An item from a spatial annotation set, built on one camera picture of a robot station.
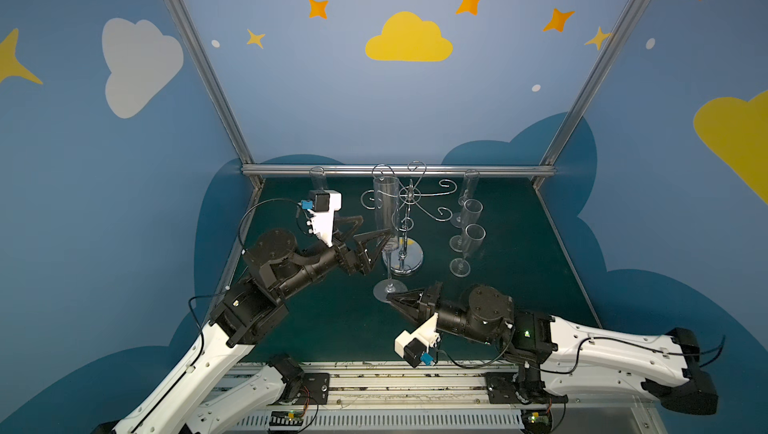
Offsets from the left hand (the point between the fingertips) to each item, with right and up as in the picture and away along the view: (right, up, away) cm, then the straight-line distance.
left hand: (372, 221), depth 56 cm
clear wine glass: (+29, +2, +34) cm, 45 cm away
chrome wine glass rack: (+8, -13, +43) cm, 45 cm away
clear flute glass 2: (+30, +10, +40) cm, 51 cm away
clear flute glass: (-20, +12, +39) cm, 45 cm away
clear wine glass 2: (+27, -6, +27) cm, 39 cm away
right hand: (+5, -12, +2) cm, 14 cm away
